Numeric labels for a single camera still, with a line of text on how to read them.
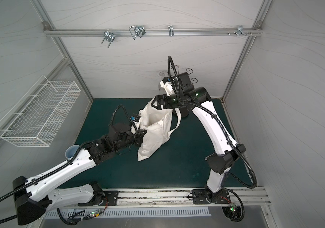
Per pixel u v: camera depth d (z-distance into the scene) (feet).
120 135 1.71
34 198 1.29
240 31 2.51
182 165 2.76
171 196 2.46
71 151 2.77
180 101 1.68
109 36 2.50
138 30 2.51
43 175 1.37
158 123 2.26
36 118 2.25
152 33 2.60
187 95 1.58
